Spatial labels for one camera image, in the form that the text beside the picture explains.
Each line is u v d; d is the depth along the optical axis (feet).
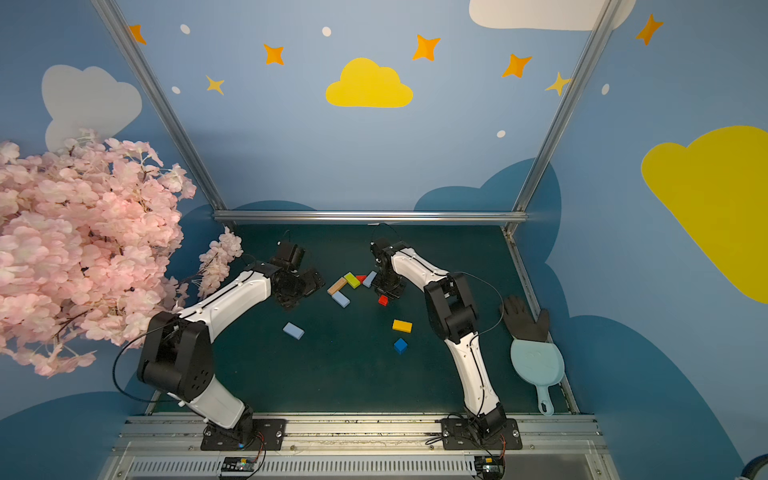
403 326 3.06
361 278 3.43
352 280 3.42
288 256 2.36
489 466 2.39
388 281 2.89
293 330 3.05
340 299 3.27
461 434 2.45
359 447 2.42
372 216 3.59
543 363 2.87
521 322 3.13
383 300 3.24
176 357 1.49
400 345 2.90
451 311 1.96
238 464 2.36
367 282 3.40
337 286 3.39
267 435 2.45
